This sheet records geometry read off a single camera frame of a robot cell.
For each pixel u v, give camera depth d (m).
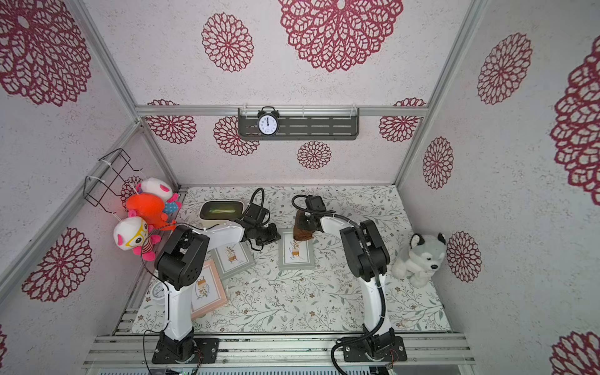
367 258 0.56
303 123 0.92
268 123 0.90
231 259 0.94
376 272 0.52
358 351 0.74
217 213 1.05
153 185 0.93
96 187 0.73
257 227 0.87
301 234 0.99
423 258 0.76
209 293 0.85
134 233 0.79
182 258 0.54
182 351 0.65
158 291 0.83
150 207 0.88
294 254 0.95
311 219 0.90
